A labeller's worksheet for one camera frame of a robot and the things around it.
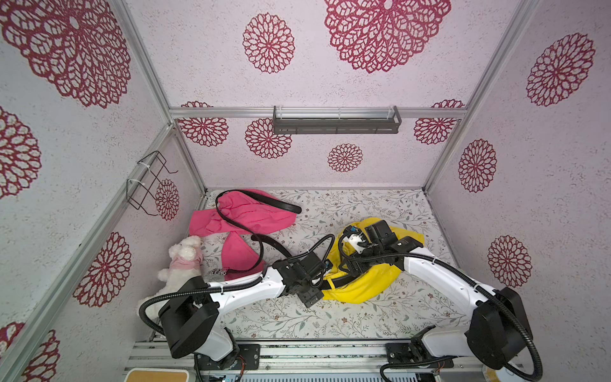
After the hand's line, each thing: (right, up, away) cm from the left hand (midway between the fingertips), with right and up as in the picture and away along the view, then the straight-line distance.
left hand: (306, 285), depth 84 cm
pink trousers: (-31, +25, +21) cm, 45 cm away
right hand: (+14, +10, -1) cm, 17 cm away
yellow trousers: (+26, +4, 0) cm, 26 cm away
